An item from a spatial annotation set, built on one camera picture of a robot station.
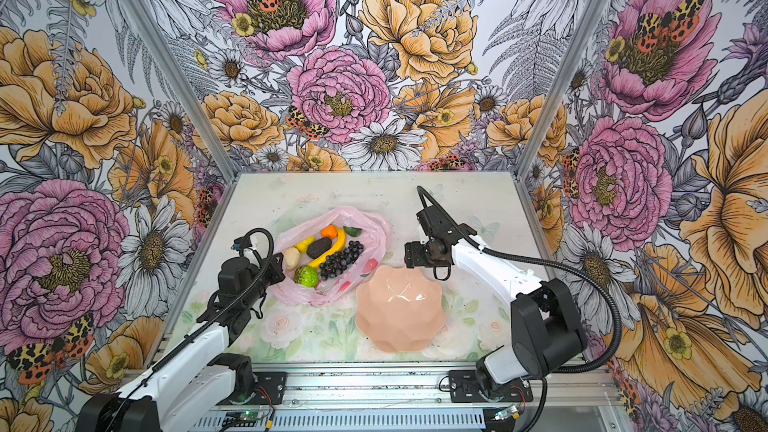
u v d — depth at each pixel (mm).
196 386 558
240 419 711
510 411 716
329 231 989
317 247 960
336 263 917
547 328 432
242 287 653
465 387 735
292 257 917
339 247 987
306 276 873
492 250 533
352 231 997
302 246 951
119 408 416
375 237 948
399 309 877
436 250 630
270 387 740
